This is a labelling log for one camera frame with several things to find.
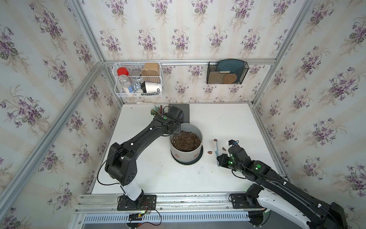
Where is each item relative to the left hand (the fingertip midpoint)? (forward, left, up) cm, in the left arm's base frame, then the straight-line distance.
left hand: (178, 131), depth 86 cm
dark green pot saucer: (-16, -8, -10) cm, 20 cm away
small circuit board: (-42, +22, -17) cm, 50 cm away
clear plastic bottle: (+26, +34, +15) cm, 46 cm away
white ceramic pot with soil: (-8, -5, -4) cm, 10 cm away
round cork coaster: (+34, -36, +14) cm, 52 cm away
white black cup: (+26, +19, +13) cm, 34 cm away
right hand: (-16, -23, -4) cm, 28 cm away
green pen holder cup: (+18, +15, -1) cm, 24 cm away
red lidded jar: (+34, +37, +20) cm, 54 cm away
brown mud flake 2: (-8, -21, -14) cm, 26 cm away
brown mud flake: (+2, -26, -14) cm, 29 cm away
